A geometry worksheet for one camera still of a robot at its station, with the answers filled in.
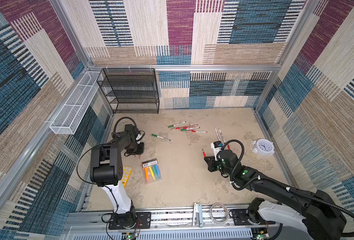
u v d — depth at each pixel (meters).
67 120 0.92
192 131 1.08
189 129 1.08
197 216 0.73
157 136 1.05
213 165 0.72
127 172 0.89
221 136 1.05
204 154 0.84
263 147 0.97
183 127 1.10
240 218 0.73
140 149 0.87
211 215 0.74
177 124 1.12
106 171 0.51
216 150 0.74
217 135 1.05
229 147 0.73
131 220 0.67
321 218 0.40
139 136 0.91
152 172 0.88
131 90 1.11
